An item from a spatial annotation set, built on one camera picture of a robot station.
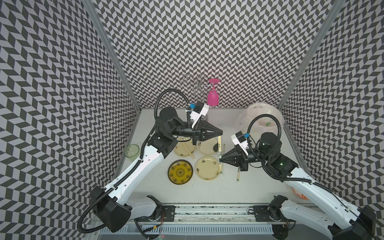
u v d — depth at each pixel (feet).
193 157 2.99
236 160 1.85
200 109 1.54
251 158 1.83
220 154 1.87
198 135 1.60
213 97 3.24
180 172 2.84
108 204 1.21
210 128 1.74
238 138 1.74
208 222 2.33
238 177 2.81
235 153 1.84
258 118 1.67
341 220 1.29
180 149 3.10
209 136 1.73
